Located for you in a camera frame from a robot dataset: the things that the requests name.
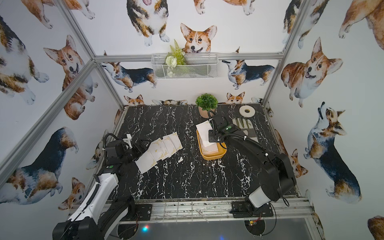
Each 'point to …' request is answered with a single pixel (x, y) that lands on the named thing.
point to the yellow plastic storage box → (222, 152)
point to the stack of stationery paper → (208, 147)
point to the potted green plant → (206, 102)
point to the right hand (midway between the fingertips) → (212, 134)
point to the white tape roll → (252, 111)
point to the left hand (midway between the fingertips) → (150, 141)
